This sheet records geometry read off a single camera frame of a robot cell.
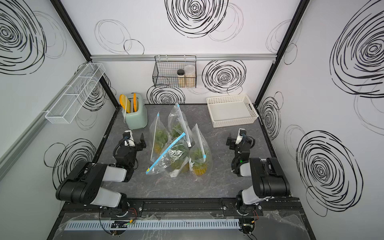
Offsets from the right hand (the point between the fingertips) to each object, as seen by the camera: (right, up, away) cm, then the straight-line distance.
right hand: (240, 135), depth 90 cm
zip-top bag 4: (-37, +6, -9) cm, 38 cm away
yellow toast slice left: (-72, +21, +4) cm, 75 cm away
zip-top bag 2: (-37, -7, -22) cm, 43 cm away
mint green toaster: (-65, +9, +8) cm, 66 cm away
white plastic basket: (+3, +17, +26) cm, 31 cm away
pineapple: (-26, -10, -19) cm, 33 cm away
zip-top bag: (-25, 0, -22) cm, 33 cm away
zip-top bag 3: (-47, 0, -11) cm, 48 cm away
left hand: (-64, 0, -2) cm, 64 cm away
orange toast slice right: (-66, +20, +5) cm, 69 cm away
